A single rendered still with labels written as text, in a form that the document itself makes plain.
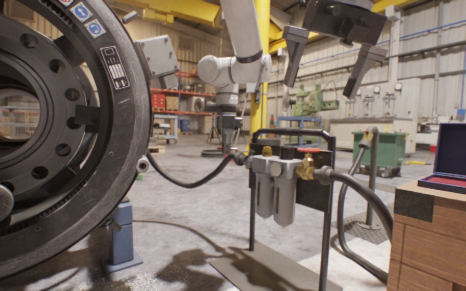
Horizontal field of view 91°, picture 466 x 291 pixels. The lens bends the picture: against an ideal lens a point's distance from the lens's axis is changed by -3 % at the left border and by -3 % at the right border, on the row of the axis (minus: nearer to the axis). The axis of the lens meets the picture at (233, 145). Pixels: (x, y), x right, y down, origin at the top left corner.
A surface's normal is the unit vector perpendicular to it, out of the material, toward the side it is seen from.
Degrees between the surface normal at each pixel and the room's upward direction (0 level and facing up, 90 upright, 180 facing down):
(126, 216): 90
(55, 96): 90
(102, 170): 90
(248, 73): 138
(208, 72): 99
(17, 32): 90
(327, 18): 114
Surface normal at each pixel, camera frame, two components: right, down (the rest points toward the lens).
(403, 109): -0.93, 0.00
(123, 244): 0.61, 0.07
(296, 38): 0.10, 0.47
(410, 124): 0.36, 0.08
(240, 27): -0.16, 0.78
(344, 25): -0.98, -0.12
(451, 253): -0.79, 0.03
